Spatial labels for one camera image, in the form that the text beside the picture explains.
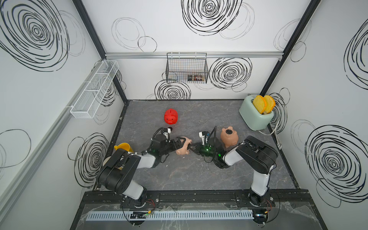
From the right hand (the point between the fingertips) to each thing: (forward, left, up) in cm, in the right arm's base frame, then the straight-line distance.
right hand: (187, 147), depth 86 cm
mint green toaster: (+19, -42, +6) cm, 47 cm away
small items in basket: (+35, -4, +26) cm, 43 cm away
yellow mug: (-1, +38, +3) cm, 38 cm away
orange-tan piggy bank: (+7, -26, +3) cm, 27 cm away
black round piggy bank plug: (+18, +12, -6) cm, 23 cm away
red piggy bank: (+22, +12, +2) cm, 25 cm away
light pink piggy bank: (-2, +2, 0) cm, 3 cm away
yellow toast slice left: (+26, -46, +13) cm, 55 cm away
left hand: (+4, +4, 0) cm, 5 cm away
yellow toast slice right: (+25, -52, +14) cm, 59 cm away
